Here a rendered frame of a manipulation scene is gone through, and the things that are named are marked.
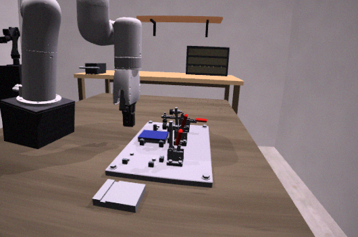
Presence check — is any blue rectangular block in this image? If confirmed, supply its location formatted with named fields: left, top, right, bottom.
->
left=138, top=130, right=169, bottom=144

